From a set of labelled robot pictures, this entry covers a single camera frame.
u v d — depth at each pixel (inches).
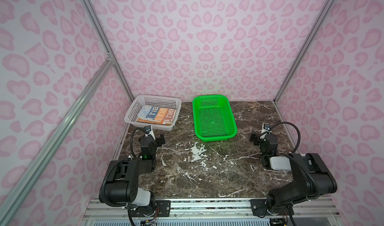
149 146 27.3
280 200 24.5
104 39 33.1
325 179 17.3
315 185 16.7
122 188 17.0
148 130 30.7
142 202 23.5
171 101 43.3
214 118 43.3
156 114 41.9
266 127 31.3
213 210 28.9
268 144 27.7
